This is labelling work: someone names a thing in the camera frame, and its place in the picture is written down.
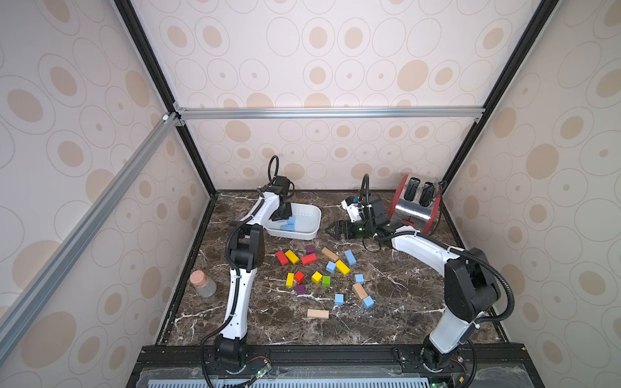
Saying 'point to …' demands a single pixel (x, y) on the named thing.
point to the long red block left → (282, 257)
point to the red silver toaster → (414, 202)
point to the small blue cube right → (359, 278)
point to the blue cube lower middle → (339, 299)
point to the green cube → (326, 280)
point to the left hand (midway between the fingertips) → (288, 212)
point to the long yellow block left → (292, 257)
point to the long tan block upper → (330, 255)
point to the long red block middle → (309, 259)
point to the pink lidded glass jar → (204, 286)
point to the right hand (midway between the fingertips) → (344, 226)
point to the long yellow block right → (342, 267)
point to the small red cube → (299, 276)
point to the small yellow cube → (316, 277)
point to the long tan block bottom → (316, 313)
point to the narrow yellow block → (289, 280)
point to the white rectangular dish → (303, 224)
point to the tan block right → (360, 290)
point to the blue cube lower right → (368, 302)
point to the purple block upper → (310, 249)
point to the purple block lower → (301, 289)
